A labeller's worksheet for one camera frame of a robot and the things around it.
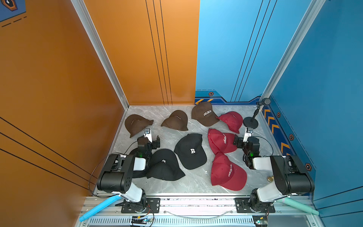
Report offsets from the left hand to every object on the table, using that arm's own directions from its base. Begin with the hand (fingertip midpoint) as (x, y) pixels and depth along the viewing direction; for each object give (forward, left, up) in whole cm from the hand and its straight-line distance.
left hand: (151, 134), depth 95 cm
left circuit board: (-46, 0, -10) cm, 47 cm away
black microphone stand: (+16, -73, -6) cm, 75 cm away
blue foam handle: (-42, +20, -5) cm, 46 cm away
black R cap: (-12, -27, -1) cm, 29 cm away
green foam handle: (-39, -82, -5) cm, 91 cm away
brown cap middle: (+13, -17, -1) cm, 22 cm away
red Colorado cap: (-5, -47, 0) cm, 48 cm away
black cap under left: (-26, -3, +3) cm, 27 cm away
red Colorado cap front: (-26, -46, 0) cm, 53 cm away
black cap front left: (-22, -11, +1) cm, 25 cm away
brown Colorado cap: (+21, -37, -1) cm, 43 cm away
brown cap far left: (+10, +14, -1) cm, 17 cm away
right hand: (0, -62, 0) cm, 62 cm away
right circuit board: (-46, -62, -9) cm, 78 cm away
